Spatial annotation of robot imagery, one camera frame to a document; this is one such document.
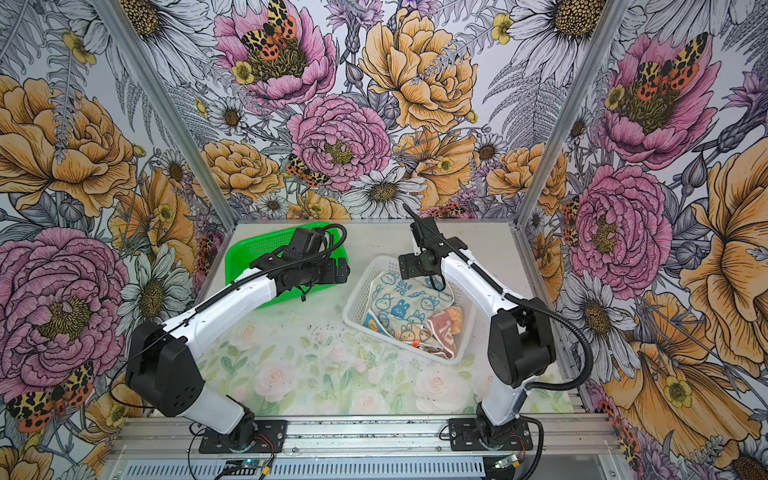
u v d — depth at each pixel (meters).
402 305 0.94
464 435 0.74
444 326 0.85
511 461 0.71
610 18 0.72
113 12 0.71
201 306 0.48
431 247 0.64
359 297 0.92
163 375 0.42
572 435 0.76
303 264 0.60
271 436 0.74
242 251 1.03
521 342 0.47
